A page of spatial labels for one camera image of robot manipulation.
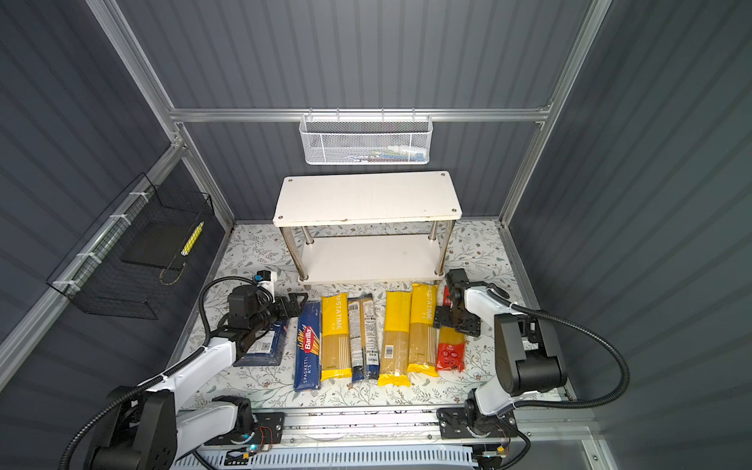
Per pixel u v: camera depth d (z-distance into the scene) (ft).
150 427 1.34
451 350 2.77
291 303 2.56
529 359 1.49
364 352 2.77
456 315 2.57
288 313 2.53
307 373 2.59
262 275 2.53
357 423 2.48
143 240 2.48
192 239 2.56
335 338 2.84
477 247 3.69
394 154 3.03
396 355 2.71
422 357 2.72
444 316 2.78
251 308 2.25
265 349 2.63
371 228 3.91
